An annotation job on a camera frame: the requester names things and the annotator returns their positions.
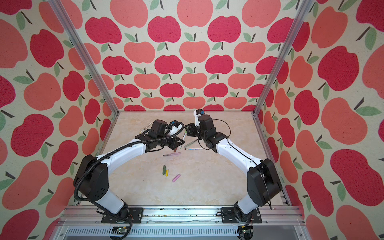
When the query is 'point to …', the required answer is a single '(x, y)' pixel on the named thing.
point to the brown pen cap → (175, 149)
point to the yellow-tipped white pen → (147, 126)
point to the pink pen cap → (176, 178)
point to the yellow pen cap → (167, 172)
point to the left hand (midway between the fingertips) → (185, 141)
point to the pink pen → (174, 153)
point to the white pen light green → (184, 136)
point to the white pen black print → (187, 149)
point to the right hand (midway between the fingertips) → (187, 126)
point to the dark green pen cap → (164, 170)
